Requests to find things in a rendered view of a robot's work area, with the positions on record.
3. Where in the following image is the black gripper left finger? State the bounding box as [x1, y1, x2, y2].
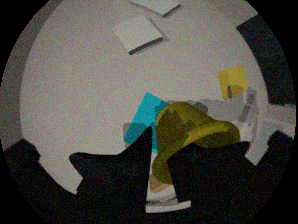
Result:
[69, 127, 153, 206]

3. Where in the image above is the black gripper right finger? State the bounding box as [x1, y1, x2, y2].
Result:
[166, 140, 251, 204]

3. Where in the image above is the yellow flat block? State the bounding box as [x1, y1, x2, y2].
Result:
[217, 65, 247, 99]

